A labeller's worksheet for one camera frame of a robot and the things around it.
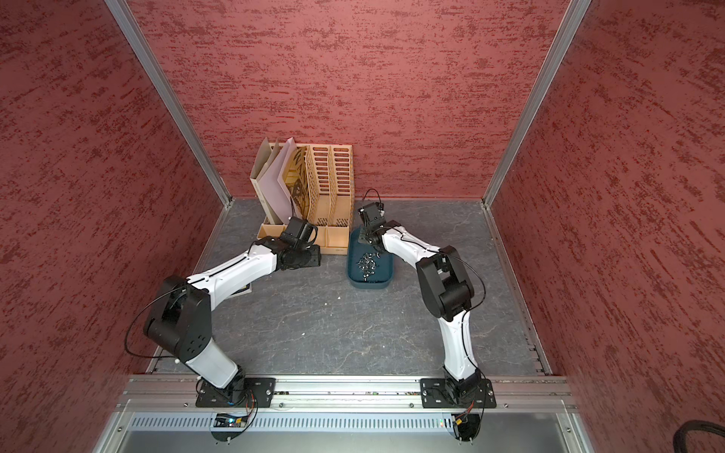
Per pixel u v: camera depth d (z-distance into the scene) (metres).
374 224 0.78
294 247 0.69
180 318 0.45
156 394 0.75
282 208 1.00
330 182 1.14
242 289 0.56
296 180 1.00
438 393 0.74
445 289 0.54
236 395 0.66
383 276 0.96
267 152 1.03
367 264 1.00
